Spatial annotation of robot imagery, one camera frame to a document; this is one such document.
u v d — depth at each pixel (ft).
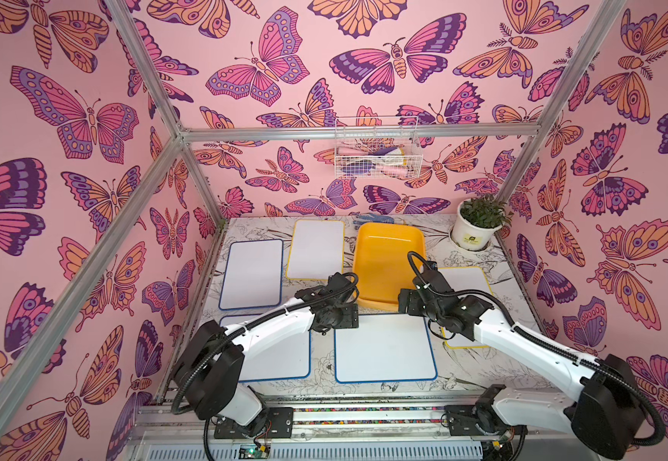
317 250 3.63
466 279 3.48
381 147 3.12
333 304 2.12
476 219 3.25
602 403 1.27
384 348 2.81
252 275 3.38
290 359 2.80
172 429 2.41
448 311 1.97
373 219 3.95
